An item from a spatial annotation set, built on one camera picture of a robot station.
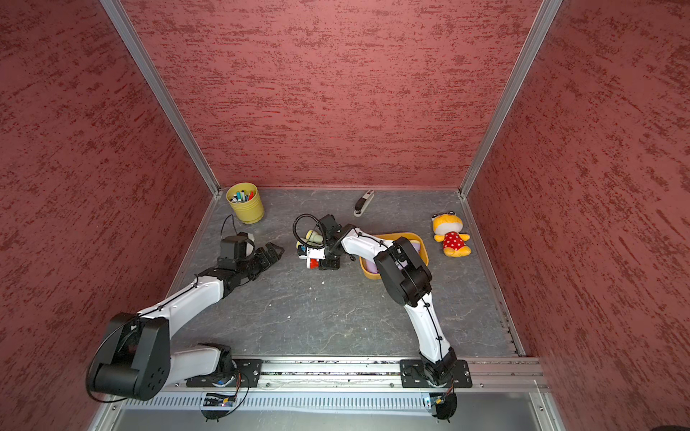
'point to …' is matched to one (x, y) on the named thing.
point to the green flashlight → (314, 238)
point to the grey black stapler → (362, 203)
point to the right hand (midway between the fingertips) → (325, 262)
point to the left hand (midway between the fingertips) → (276, 260)
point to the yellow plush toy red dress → (447, 227)
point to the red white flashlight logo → (314, 264)
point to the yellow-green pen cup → (245, 200)
